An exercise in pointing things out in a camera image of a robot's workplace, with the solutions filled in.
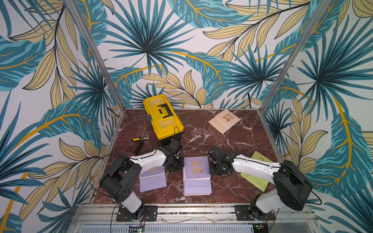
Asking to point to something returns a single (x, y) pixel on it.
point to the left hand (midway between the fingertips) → (183, 169)
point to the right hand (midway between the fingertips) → (211, 171)
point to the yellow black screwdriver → (140, 139)
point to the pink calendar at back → (224, 121)
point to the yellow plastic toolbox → (164, 121)
